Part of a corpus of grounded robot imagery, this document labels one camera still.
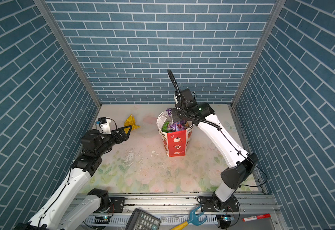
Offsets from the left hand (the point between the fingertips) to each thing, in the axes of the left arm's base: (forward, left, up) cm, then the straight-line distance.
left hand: (127, 128), depth 74 cm
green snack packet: (+2, -19, -3) cm, 20 cm away
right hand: (+7, -24, +6) cm, 26 cm away
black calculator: (-38, -8, -23) cm, 45 cm away
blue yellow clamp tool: (-38, -34, -22) cm, 56 cm away
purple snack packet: (+1, -24, +1) cm, 24 cm away
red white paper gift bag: (-4, -25, -9) cm, 27 cm away
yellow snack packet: (+20, +6, -20) cm, 29 cm away
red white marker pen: (-38, -64, -23) cm, 78 cm away
